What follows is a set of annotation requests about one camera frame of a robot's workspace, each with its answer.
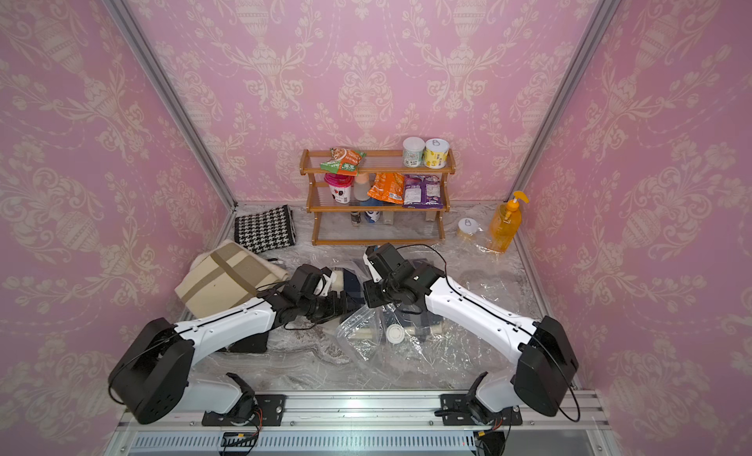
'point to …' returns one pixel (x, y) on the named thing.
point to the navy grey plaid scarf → (425, 320)
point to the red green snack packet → (344, 161)
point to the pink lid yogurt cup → (340, 186)
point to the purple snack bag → (423, 192)
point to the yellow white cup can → (435, 153)
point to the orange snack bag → (389, 187)
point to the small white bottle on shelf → (362, 187)
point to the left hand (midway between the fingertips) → (352, 312)
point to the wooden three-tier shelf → (373, 222)
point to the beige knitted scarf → (216, 272)
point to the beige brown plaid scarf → (255, 272)
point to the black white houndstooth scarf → (266, 231)
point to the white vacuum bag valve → (395, 333)
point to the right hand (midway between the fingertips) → (367, 293)
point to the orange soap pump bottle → (505, 224)
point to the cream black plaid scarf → (372, 333)
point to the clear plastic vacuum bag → (429, 355)
